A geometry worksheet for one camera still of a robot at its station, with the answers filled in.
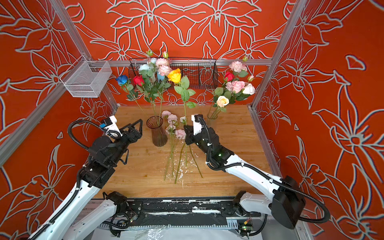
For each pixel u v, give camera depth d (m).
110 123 0.56
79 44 0.83
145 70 0.75
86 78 0.92
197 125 0.62
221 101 0.62
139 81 0.74
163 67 0.72
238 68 0.78
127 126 0.67
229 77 0.76
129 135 0.57
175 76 0.63
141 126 0.63
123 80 0.73
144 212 0.73
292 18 0.74
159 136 0.92
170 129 1.03
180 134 0.98
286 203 0.39
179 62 0.92
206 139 0.54
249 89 0.68
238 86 0.68
